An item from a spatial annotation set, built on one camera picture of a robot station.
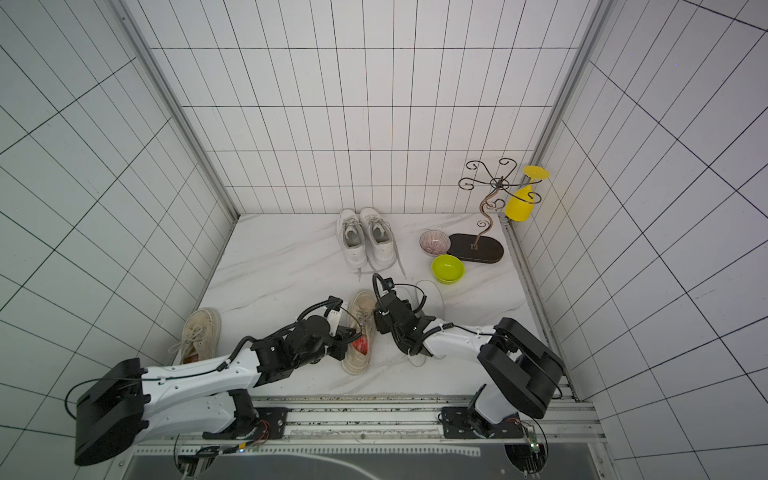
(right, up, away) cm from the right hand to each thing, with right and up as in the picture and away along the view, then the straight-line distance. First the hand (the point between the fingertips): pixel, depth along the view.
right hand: (387, 301), depth 91 cm
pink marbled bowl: (+18, +18, +19) cm, 31 cm away
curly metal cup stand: (+32, +36, -5) cm, 48 cm away
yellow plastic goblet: (+42, +29, +1) cm, 51 cm away
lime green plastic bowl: (+21, +9, +12) cm, 26 cm away
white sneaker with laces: (-3, +19, +12) cm, 23 cm away
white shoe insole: (+9, -15, -7) cm, 19 cm away
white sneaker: (-12, +20, +15) cm, 28 cm away
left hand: (-10, -8, -10) cm, 16 cm away
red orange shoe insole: (-7, -10, -9) cm, 16 cm away
